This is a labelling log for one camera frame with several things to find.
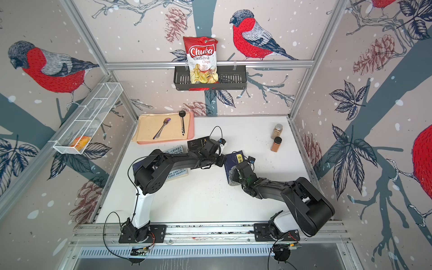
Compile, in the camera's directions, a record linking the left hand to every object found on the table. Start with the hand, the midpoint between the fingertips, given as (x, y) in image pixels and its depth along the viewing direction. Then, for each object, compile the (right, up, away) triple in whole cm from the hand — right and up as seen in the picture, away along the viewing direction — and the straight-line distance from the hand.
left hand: (228, 157), depth 97 cm
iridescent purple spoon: (-45, +22, +21) cm, 54 cm away
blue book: (+2, -2, 0) cm, 2 cm away
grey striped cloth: (+1, -9, -7) cm, 11 cm away
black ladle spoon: (-33, +28, +25) cm, 50 cm away
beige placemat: (-57, +20, +21) cm, 64 cm away
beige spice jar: (+30, +15, +5) cm, 34 cm away
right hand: (+3, -7, -4) cm, 9 cm away
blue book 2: (-53, -4, -4) cm, 53 cm away
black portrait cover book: (-21, +7, +7) cm, 23 cm away
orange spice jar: (+28, +7, 0) cm, 29 cm away
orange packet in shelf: (-61, +11, -31) cm, 69 cm away
